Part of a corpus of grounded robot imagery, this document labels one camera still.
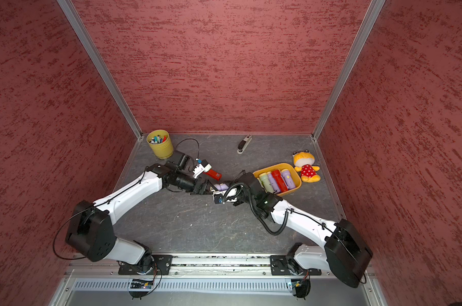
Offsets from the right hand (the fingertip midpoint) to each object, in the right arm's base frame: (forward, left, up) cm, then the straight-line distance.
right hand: (228, 184), depth 81 cm
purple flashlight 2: (+7, -31, -12) cm, 34 cm away
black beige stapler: (+34, -8, -12) cm, 37 cm away
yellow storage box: (+16, -32, -11) cm, 38 cm away
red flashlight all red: (+6, -25, -10) cm, 28 cm away
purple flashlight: (+3, -22, -11) cm, 25 cm away
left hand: (-6, +8, +1) cm, 10 cm away
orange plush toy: (+19, -40, -10) cm, 45 cm away
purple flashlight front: (-4, +3, +4) cm, 6 cm away
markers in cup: (+31, +40, -3) cm, 51 cm away
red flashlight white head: (+13, +9, -12) cm, 20 cm away
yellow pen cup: (+24, +36, -4) cm, 43 cm away
